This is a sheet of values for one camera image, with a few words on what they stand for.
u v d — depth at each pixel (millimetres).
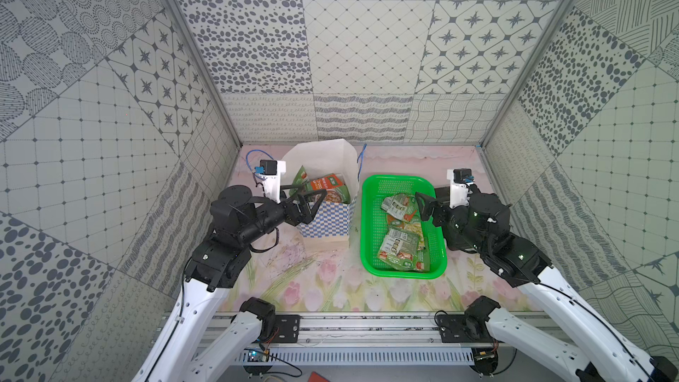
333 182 975
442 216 601
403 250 856
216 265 429
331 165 935
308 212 536
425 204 616
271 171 533
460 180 565
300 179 932
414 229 929
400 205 987
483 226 494
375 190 1011
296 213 537
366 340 729
